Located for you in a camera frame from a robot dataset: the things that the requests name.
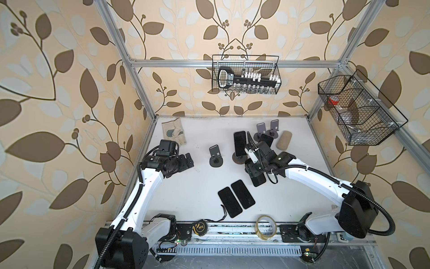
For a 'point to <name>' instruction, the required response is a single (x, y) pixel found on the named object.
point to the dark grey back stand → (216, 160)
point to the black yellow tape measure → (200, 227)
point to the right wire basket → (364, 116)
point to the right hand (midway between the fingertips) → (251, 166)
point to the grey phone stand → (260, 130)
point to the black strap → (223, 217)
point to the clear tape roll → (265, 227)
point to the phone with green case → (242, 194)
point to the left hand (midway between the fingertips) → (183, 163)
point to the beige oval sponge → (284, 140)
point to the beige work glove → (173, 130)
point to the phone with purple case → (229, 202)
